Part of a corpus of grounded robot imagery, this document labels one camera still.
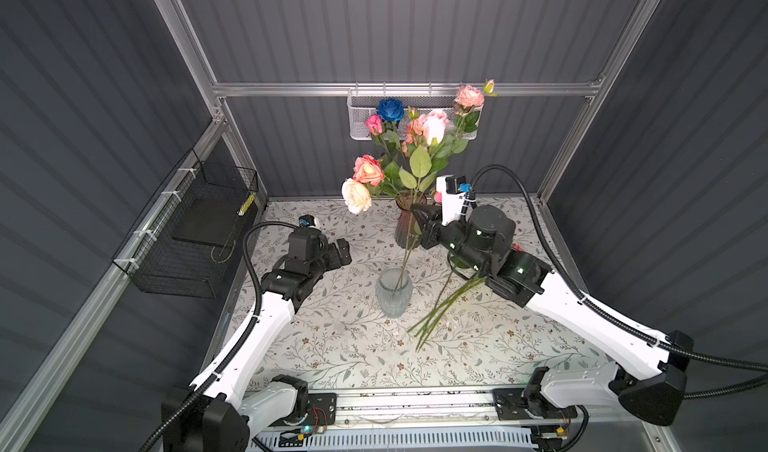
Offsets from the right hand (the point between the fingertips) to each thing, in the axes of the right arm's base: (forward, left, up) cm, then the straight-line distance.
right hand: (414, 210), depth 63 cm
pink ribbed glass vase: (+23, +2, -21) cm, 31 cm away
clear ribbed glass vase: (-5, +5, -27) cm, 28 cm away
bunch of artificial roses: (-3, -10, -40) cm, 42 cm away
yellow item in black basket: (+14, +45, -11) cm, 49 cm away
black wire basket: (0, +57, -11) cm, 58 cm away
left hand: (+4, +21, -19) cm, 28 cm away
